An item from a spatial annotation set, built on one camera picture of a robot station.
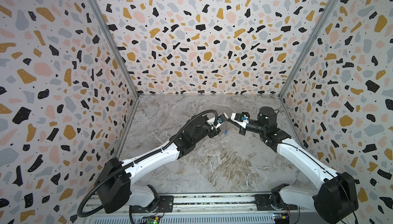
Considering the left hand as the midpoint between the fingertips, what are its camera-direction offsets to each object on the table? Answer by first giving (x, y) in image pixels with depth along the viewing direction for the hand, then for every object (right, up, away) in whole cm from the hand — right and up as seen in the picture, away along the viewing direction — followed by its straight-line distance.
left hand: (221, 113), depth 73 cm
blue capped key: (+5, -12, +18) cm, 22 cm away
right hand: (+4, -1, +1) cm, 4 cm away
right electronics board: (+28, -49, -1) cm, 57 cm away
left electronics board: (-32, -49, -3) cm, 58 cm away
